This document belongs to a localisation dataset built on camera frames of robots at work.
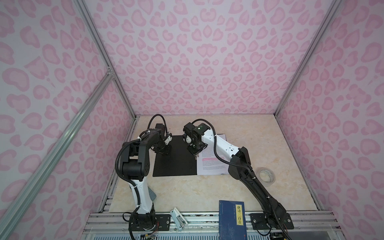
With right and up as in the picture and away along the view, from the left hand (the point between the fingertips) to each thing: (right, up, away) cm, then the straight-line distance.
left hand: (166, 151), depth 98 cm
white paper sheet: (+27, -7, -6) cm, 29 cm away
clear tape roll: (+61, -14, -11) cm, 63 cm away
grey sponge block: (-4, -21, -18) cm, 28 cm away
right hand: (+19, +1, -5) cm, 20 cm away
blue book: (+37, -31, -27) cm, 55 cm away
